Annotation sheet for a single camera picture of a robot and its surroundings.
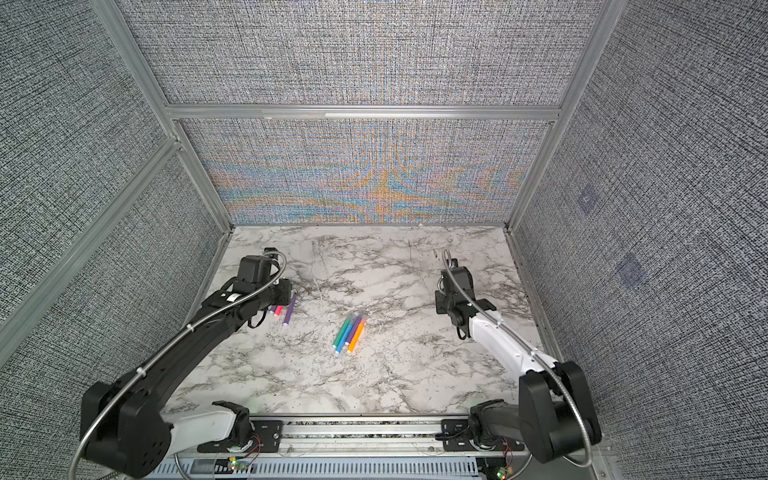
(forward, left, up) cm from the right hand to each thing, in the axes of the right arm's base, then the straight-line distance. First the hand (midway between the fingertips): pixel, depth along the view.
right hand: (450, 288), depth 89 cm
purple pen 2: (-9, +29, -9) cm, 32 cm away
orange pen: (-10, +28, -10) cm, 31 cm away
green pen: (-10, +33, -9) cm, 35 cm away
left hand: (-1, +47, +6) cm, 48 cm away
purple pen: (-1, +51, -11) cm, 52 cm away
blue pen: (-11, +32, -10) cm, 35 cm away
